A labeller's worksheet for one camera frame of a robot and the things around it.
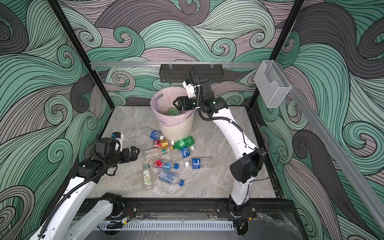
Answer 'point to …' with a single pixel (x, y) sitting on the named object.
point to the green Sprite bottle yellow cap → (183, 143)
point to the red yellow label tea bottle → (162, 143)
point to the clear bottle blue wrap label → (185, 152)
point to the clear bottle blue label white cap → (200, 162)
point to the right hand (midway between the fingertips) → (180, 101)
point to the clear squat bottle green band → (157, 153)
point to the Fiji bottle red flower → (165, 165)
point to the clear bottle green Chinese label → (147, 179)
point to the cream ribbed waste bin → (181, 130)
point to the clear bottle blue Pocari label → (156, 135)
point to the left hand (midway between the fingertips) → (132, 150)
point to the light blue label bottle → (168, 177)
